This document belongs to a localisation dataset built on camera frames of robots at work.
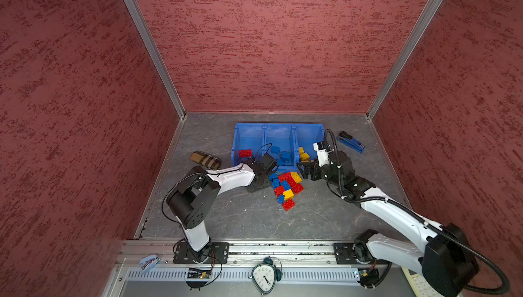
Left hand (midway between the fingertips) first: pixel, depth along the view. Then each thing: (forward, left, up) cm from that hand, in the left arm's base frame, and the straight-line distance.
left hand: (261, 188), depth 91 cm
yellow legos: (+15, -21, +3) cm, 26 cm away
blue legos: (+16, -12, +1) cm, 20 cm away
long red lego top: (+5, -13, +1) cm, 14 cm away
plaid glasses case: (+13, +27, +3) cm, 30 cm away
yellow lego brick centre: (-4, -12, +2) cm, 13 cm away
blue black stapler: (+27, -46, +2) cm, 53 cm away
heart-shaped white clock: (-33, -3, +4) cm, 33 cm away
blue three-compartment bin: (+25, -14, +2) cm, 28 cm away
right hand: (+4, -19, +14) cm, 24 cm away
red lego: (+17, +9, +2) cm, 20 cm away
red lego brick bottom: (-8, -12, +1) cm, 15 cm away
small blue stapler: (-29, +39, +2) cm, 49 cm away
